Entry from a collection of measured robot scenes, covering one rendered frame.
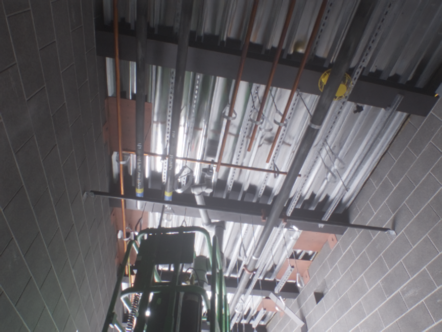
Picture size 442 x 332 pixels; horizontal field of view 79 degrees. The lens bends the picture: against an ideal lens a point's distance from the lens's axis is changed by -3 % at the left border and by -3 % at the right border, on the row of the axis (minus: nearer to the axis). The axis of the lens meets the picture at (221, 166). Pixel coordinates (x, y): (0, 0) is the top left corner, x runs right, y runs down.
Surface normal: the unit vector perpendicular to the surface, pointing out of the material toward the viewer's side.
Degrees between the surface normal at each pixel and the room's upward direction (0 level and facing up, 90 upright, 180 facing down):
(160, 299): 90
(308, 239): 180
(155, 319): 90
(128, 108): 180
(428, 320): 90
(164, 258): 90
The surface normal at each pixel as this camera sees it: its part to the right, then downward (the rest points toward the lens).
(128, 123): 0.00, 0.62
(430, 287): -0.98, -0.15
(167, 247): -0.10, -0.78
